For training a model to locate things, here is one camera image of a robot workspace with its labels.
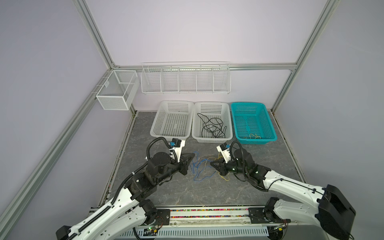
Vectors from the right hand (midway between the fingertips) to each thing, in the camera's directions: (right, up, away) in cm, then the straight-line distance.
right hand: (210, 164), depth 77 cm
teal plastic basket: (+34, +22, +35) cm, 54 cm away
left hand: (-9, +6, -10) cm, 15 cm away
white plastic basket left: (-26, +25, +39) cm, 53 cm away
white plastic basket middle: (+10, +33, +39) cm, 52 cm away
